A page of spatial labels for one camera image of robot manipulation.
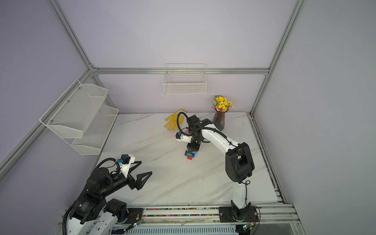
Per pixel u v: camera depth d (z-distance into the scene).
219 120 1.01
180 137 0.78
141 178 0.60
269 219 0.73
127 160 0.58
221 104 0.91
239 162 0.50
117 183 0.57
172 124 1.12
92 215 0.48
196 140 0.75
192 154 0.89
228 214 0.73
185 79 0.96
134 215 0.73
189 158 0.93
